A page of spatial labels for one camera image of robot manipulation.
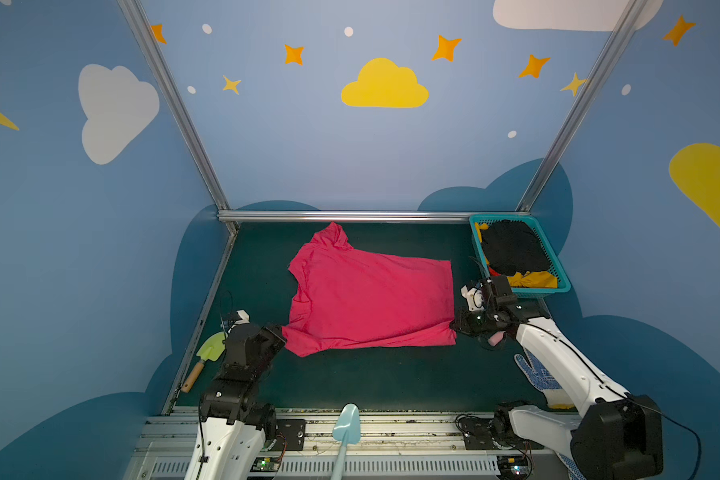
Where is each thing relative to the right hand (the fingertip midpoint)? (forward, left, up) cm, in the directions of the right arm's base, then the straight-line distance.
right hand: (454, 320), depth 84 cm
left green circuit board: (-35, +48, -11) cm, 61 cm away
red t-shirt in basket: (+19, -16, -2) cm, 25 cm away
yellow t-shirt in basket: (+20, -33, -5) cm, 39 cm away
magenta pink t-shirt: (+13, +33, -11) cm, 37 cm away
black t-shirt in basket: (+31, -26, -3) cm, 41 cm away
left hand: (-6, +45, +6) cm, 46 cm away
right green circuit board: (-32, -13, -12) cm, 37 cm away
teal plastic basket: (+23, -37, -2) cm, 44 cm away
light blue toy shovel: (-27, +29, -11) cm, 41 cm away
